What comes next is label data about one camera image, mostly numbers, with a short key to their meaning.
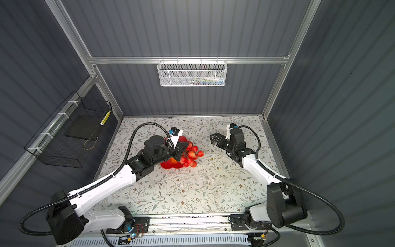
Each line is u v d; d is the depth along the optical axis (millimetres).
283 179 445
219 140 757
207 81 928
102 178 482
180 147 649
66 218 380
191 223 754
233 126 784
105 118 812
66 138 715
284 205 421
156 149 558
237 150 657
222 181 882
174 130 623
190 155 753
